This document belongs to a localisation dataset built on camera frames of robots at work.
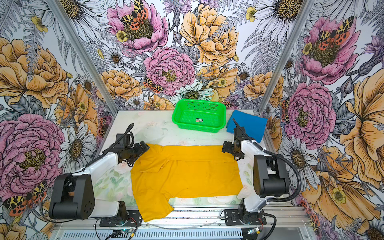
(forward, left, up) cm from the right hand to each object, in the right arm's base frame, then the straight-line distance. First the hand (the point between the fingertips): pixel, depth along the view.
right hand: (229, 154), depth 94 cm
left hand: (0, +51, +3) cm, 52 cm away
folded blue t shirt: (+23, -21, 0) cm, 31 cm away
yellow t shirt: (-8, +39, -3) cm, 40 cm away
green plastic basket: (+36, +11, -3) cm, 38 cm away
